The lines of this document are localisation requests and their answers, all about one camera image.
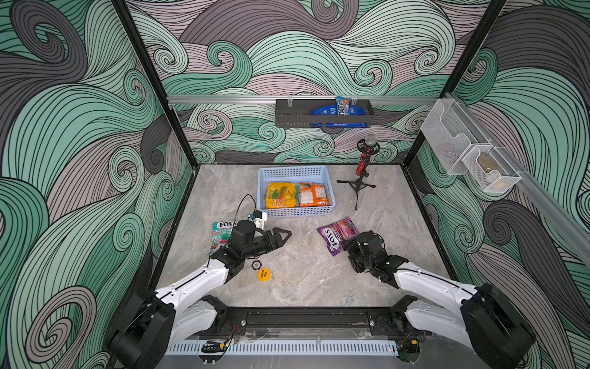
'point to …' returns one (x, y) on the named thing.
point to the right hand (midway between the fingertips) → (344, 247)
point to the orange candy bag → (313, 194)
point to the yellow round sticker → (264, 274)
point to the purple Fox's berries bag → (336, 234)
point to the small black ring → (256, 264)
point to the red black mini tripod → (366, 146)
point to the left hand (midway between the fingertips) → (287, 234)
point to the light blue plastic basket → (316, 174)
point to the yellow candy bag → (280, 194)
